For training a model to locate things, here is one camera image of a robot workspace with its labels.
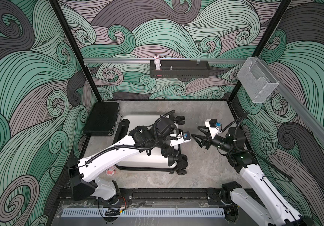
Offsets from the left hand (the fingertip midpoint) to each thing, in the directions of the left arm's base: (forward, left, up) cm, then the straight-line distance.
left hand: (176, 142), depth 67 cm
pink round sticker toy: (-7, +36, -23) cm, 43 cm away
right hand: (+6, -10, -1) cm, 12 cm away
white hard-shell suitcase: (-5, +12, -8) cm, 16 cm away
